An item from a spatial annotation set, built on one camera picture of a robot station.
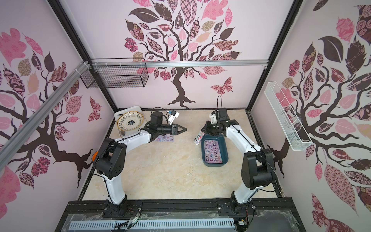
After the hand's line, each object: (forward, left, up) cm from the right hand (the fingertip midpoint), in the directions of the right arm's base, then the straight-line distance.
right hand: (202, 131), depth 87 cm
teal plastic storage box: (-1, -14, -14) cm, 20 cm away
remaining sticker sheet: (-4, +3, -3) cm, 6 cm away
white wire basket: (-15, -42, +16) cm, 47 cm away
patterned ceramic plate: (+22, +56, -14) cm, 62 cm away
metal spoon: (+11, +59, -15) cm, 62 cm away
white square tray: (+37, +55, -14) cm, 67 cm away
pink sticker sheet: (+6, +26, -15) cm, 30 cm away
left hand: (0, +11, +1) cm, 11 cm away
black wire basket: (+35, +56, +20) cm, 69 cm away
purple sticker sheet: (-7, -7, -15) cm, 18 cm away
